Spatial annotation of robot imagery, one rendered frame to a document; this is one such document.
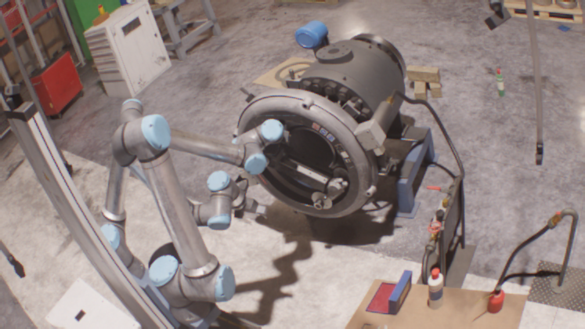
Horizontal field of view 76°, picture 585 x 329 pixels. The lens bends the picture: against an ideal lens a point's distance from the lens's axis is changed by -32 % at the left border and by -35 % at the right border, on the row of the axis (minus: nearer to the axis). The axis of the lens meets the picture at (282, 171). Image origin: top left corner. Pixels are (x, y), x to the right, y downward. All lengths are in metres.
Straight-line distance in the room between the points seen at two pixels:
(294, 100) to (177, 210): 0.97
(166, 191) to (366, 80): 1.48
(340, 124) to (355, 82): 0.42
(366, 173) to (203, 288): 1.05
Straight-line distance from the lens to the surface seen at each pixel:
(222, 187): 2.07
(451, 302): 2.02
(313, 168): 2.72
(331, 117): 2.43
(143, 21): 6.28
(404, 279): 1.99
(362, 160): 2.48
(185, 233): 1.76
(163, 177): 1.67
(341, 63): 2.88
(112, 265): 1.90
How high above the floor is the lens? 2.12
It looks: 35 degrees down
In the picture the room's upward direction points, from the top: 21 degrees counter-clockwise
